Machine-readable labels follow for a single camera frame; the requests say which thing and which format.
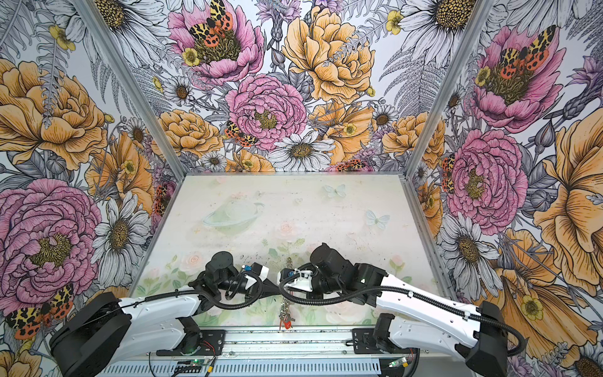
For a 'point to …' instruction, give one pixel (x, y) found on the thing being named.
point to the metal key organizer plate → (286, 313)
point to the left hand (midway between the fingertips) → (282, 294)
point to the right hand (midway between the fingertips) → (296, 292)
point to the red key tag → (287, 324)
